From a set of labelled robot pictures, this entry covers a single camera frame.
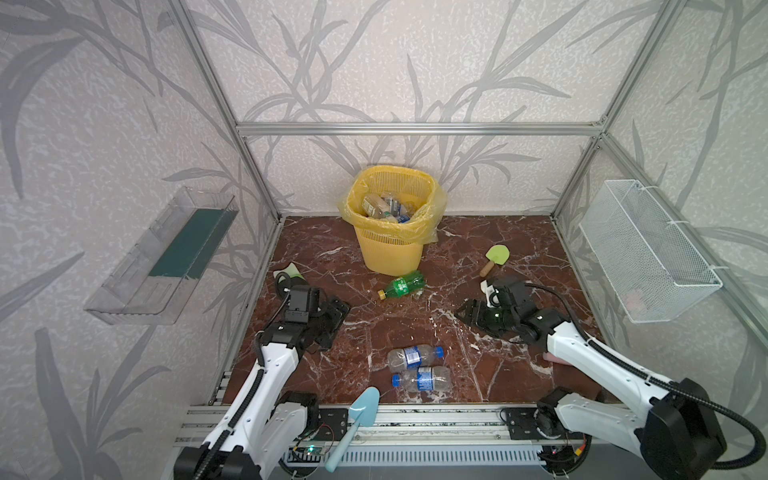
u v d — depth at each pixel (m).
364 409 0.76
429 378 0.75
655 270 0.63
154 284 0.63
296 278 1.02
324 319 0.70
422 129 0.94
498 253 1.09
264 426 0.46
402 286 0.94
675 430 0.40
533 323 0.58
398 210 1.01
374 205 0.91
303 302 0.62
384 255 0.91
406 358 0.80
